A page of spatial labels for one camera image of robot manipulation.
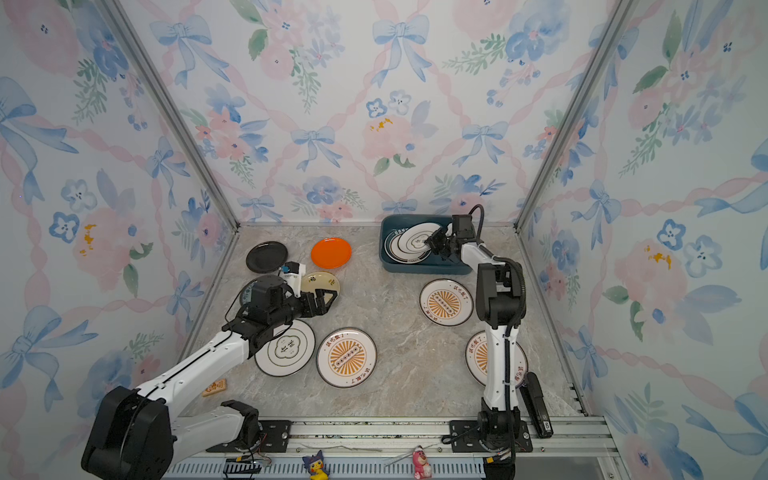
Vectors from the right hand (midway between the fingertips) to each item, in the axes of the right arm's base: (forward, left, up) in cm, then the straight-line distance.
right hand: (424, 237), depth 108 cm
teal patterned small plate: (-22, +60, -4) cm, 63 cm away
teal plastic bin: (-5, -4, -10) cm, 12 cm away
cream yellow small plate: (-16, +36, -4) cm, 39 cm away
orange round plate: (-4, +34, -5) cm, 34 cm away
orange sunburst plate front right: (-41, -13, -7) cm, 44 cm away
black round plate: (-5, +57, -5) cm, 58 cm away
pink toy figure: (-68, +4, -4) cm, 68 cm away
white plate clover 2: (-40, +41, -6) cm, 57 cm away
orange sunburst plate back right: (-23, -7, -6) cm, 25 cm away
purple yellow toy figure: (-68, +28, -3) cm, 74 cm away
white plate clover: (+1, +5, -4) cm, 6 cm away
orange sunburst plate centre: (-42, +24, -6) cm, 49 cm away
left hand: (-29, +29, +9) cm, 42 cm away
